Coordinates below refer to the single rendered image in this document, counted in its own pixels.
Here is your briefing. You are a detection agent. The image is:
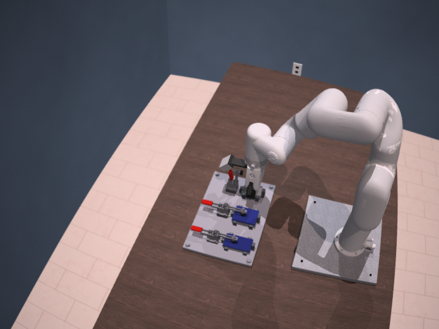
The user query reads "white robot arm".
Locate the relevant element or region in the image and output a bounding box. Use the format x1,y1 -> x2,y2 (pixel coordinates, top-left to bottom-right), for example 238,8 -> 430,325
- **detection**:
219,88 -> 403,257

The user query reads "blue flat plate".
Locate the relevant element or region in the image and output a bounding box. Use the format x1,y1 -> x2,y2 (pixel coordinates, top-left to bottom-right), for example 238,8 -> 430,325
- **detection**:
231,207 -> 259,227
223,235 -> 253,253

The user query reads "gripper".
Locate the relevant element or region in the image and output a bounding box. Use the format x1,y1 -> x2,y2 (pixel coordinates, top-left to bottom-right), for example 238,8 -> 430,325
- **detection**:
245,162 -> 266,199

